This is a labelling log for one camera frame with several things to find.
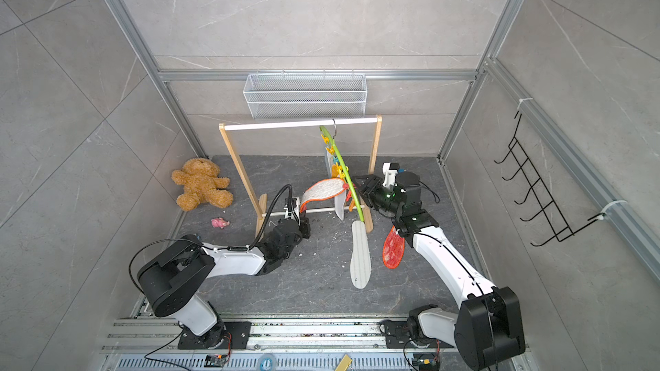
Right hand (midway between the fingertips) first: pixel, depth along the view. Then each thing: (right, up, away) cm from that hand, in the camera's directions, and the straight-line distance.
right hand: (355, 182), depth 76 cm
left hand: (-15, -10, +13) cm, 22 cm away
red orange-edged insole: (+15, -25, +14) cm, 32 cm away
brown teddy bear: (-60, -2, +24) cm, 64 cm away
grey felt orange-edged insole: (-10, -2, +5) cm, 12 cm away
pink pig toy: (-50, -16, +19) cm, 56 cm away
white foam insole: (-4, -8, +17) cm, 19 cm away
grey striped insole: (+3, -27, +13) cm, 30 cm away
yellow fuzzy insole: (-6, +4, +10) cm, 12 cm away
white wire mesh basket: (-18, +34, +24) cm, 45 cm away
